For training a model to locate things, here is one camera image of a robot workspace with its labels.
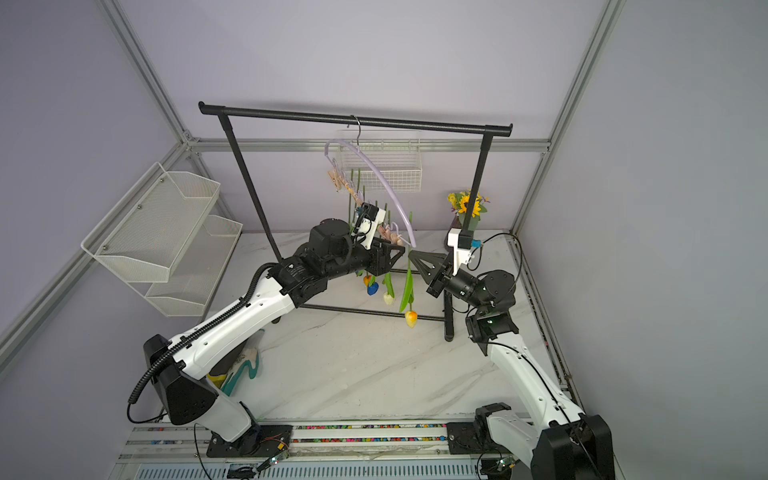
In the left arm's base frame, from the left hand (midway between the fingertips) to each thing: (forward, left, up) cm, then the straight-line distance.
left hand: (394, 250), depth 69 cm
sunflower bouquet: (+27, -21, -8) cm, 35 cm away
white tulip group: (0, +2, -21) cm, 21 cm away
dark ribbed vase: (+31, -22, -21) cm, 43 cm away
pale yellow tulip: (-8, -3, -6) cm, 11 cm away
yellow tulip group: (+7, +9, -21) cm, 24 cm away
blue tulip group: (+2, +6, -18) cm, 19 cm away
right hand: (-4, -4, +1) cm, 5 cm away
